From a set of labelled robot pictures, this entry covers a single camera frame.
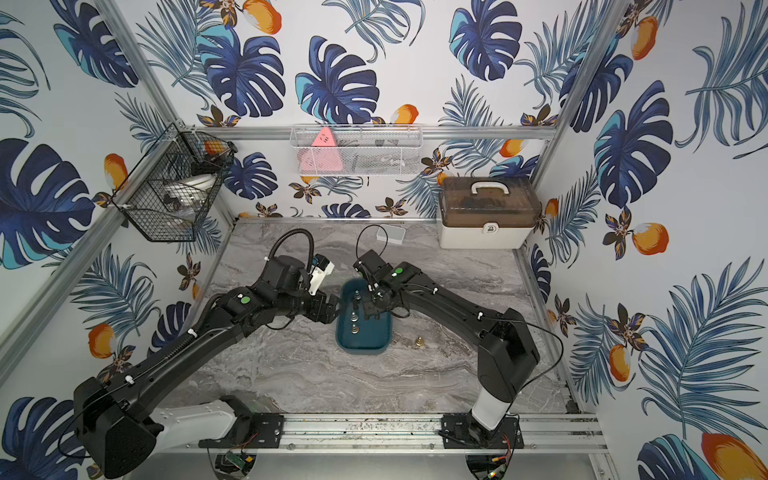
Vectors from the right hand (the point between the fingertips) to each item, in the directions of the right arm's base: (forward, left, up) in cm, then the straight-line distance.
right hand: (374, 301), depth 84 cm
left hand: (-4, +9, +8) cm, 13 cm away
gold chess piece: (-6, -13, -12) cm, 19 cm away
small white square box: (+39, -6, -13) cm, 41 cm away
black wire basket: (+20, +55, +23) cm, 63 cm away
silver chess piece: (+8, +6, -11) cm, 15 cm away
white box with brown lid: (+35, -38, +2) cm, 51 cm away
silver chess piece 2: (+1, +7, -11) cm, 13 cm away
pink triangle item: (+36, +16, +23) cm, 46 cm away
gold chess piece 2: (-3, +6, -11) cm, 13 cm away
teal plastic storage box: (-4, +6, -12) cm, 14 cm away
